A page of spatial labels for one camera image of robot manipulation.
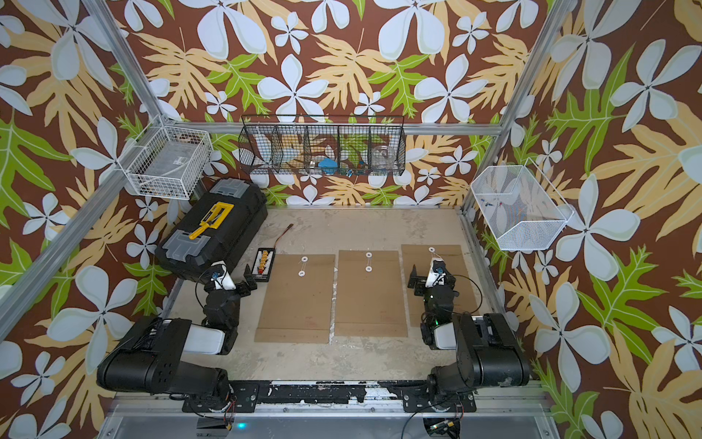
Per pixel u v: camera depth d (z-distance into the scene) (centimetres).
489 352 45
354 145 98
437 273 75
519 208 84
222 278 73
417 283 82
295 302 94
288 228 113
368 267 101
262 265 101
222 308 68
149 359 44
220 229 91
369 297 99
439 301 67
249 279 93
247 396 74
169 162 86
